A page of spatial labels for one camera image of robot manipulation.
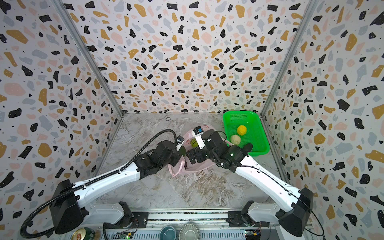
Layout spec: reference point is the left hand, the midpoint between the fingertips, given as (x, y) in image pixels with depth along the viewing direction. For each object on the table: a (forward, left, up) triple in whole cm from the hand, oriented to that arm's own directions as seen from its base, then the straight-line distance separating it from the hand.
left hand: (178, 147), depth 79 cm
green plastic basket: (+22, -52, -19) cm, 60 cm away
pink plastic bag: (-11, -3, -1) cm, 12 cm away
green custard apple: (+12, -8, -14) cm, 20 cm away
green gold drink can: (-36, +37, -8) cm, 52 cm away
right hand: (-4, -7, +7) cm, 11 cm away
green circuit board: (-36, +25, -19) cm, 48 cm away
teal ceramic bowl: (-35, +4, -18) cm, 40 cm away
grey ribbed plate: (-35, -6, -18) cm, 40 cm away
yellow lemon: (+23, -41, -15) cm, 49 cm away
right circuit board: (-37, -36, -20) cm, 55 cm away
